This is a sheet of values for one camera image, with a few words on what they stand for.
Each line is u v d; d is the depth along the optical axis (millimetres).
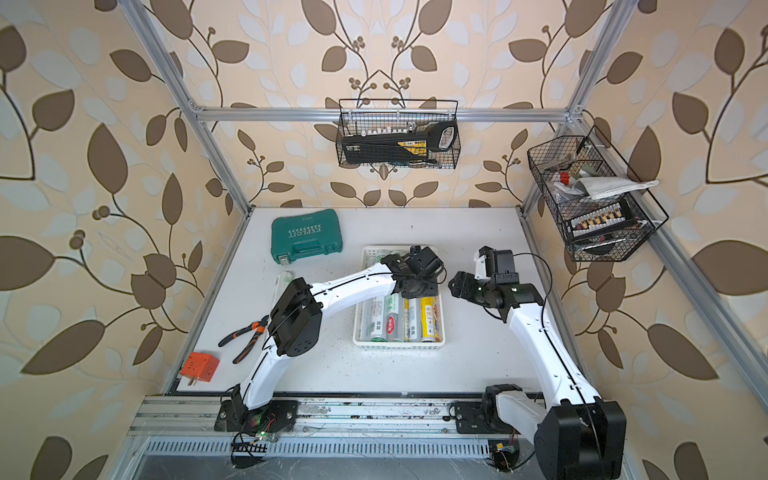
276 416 738
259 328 889
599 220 676
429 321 829
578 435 379
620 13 705
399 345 821
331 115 893
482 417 735
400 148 825
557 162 756
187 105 889
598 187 637
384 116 909
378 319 833
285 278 966
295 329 534
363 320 866
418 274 689
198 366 785
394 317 831
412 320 866
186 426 739
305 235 1056
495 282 608
